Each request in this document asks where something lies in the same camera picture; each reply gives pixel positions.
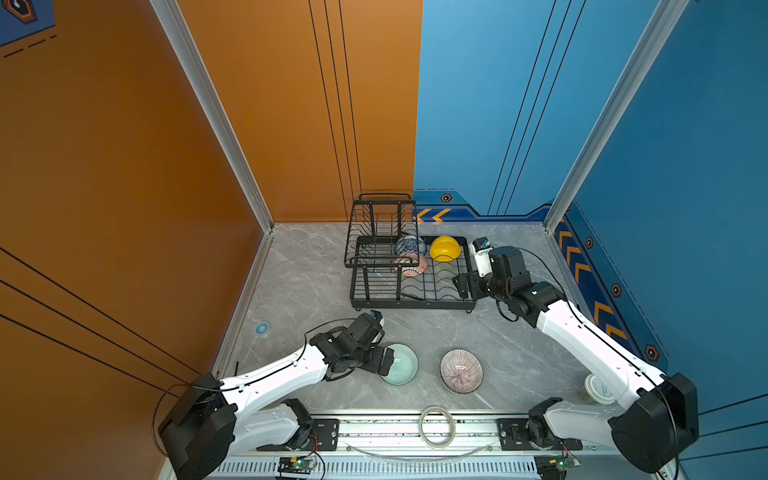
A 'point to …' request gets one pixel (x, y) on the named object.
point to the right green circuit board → (554, 467)
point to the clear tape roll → (448, 416)
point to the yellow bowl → (445, 248)
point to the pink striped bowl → (461, 371)
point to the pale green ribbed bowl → (404, 366)
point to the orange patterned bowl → (411, 263)
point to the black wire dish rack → (382, 238)
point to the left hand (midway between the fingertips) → (381, 354)
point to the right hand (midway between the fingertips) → (467, 273)
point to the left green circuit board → (296, 465)
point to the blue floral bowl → (410, 243)
